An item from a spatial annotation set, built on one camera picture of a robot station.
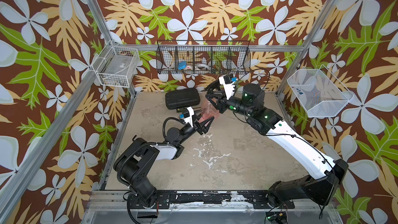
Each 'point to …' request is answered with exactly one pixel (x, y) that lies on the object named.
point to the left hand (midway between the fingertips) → (209, 112)
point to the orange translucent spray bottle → (209, 111)
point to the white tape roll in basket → (202, 67)
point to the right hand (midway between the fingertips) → (207, 94)
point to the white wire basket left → (117, 65)
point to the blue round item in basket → (182, 65)
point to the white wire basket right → (321, 94)
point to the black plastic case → (182, 98)
